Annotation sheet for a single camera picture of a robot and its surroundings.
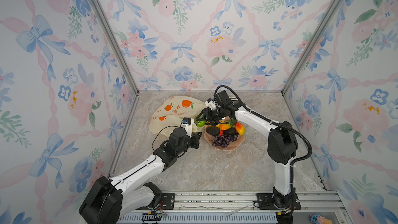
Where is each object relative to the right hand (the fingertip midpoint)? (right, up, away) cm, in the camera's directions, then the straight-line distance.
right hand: (199, 119), depth 86 cm
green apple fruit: (+1, -2, -3) cm, 3 cm away
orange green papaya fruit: (+16, -4, +5) cm, 17 cm away
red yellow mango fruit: (+24, -5, +4) cm, 25 cm away
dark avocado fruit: (+8, -7, +4) cm, 11 cm away
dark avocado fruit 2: (+19, -7, +6) cm, 22 cm away
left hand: (+2, -6, -7) cm, 9 cm away
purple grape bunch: (+14, -12, +2) cm, 19 cm away
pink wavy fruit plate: (+19, -16, +4) cm, 25 cm away
